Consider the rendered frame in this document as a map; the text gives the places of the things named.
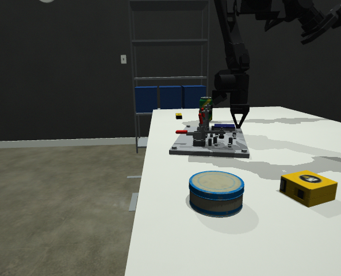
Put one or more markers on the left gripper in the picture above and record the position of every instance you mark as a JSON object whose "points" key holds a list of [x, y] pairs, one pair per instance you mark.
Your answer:
{"points": [[263, 10]]}

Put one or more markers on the blue and dark round tin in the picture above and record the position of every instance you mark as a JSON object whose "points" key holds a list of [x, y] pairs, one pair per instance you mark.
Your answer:
{"points": [[216, 193]]}

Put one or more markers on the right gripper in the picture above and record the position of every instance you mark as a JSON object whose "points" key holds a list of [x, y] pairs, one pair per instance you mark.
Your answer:
{"points": [[237, 108]]}

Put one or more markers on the green and yellow drink can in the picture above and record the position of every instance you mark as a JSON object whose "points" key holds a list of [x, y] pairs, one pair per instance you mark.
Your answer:
{"points": [[204, 101]]}

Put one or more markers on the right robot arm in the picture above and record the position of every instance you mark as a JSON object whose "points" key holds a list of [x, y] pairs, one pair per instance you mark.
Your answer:
{"points": [[237, 57]]}

